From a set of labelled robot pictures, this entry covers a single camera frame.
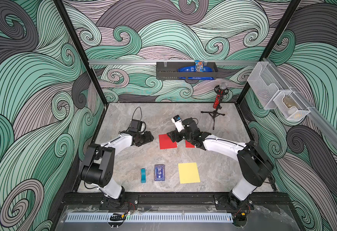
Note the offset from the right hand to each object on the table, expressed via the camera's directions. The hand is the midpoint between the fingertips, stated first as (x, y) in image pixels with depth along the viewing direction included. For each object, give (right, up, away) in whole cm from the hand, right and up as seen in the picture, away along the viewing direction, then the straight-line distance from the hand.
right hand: (173, 130), depth 89 cm
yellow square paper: (+9, -24, -5) cm, 27 cm away
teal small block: (-18, -25, -7) cm, 32 cm away
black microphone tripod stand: (+32, +11, +17) cm, 38 cm away
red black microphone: (+33, +27, +8) cm, 44 cm away
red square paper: (-5, -8, +6) cm, 11 cm away
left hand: (-15, -5, +3) cm, 16 cm away
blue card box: (-9, -24, -8) cm, 27 cm away
